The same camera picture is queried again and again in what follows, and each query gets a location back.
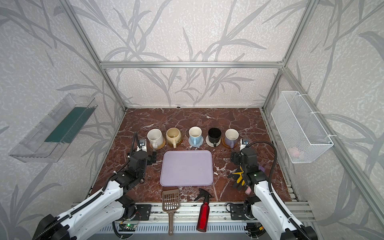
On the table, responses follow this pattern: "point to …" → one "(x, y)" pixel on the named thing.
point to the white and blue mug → (195, 133)
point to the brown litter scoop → (170, 203)
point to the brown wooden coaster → (178, 145)
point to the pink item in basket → (294, 151)
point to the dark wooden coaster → (224, 143)
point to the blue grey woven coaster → (197, 145)
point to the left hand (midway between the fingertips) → (147, 144)
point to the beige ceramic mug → (173, 135)
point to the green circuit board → (127, 227)
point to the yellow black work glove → (237, 178)
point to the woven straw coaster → (158, 147)
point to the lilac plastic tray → (186, 168)
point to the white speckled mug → (155, 137)
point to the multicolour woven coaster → (210, 144)
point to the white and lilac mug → (231, 135)
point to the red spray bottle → (203, 219)
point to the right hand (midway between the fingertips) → (240, 146)
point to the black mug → (214, 135)
